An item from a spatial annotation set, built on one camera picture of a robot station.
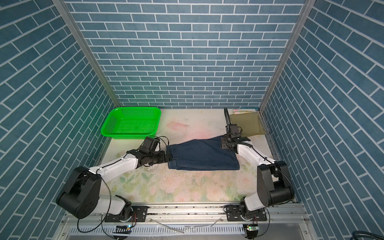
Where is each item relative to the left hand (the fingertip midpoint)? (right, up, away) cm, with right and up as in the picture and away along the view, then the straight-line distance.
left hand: (167, 157), depth 89 cm
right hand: (+36, +10, +3) cm, 37 cm away
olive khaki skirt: (+56, +20, +16) cm, 62 cm away
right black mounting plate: (+36, -25, -16) cm, 46 cm away
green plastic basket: (-32, +21, +23) cm, 44 cm away
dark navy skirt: (+21, +1, +5) cm, 22 cm away
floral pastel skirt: (+48, +30, +25) cm, 62 cm away
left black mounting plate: (-10, -24, -17) cm, 31 cm away
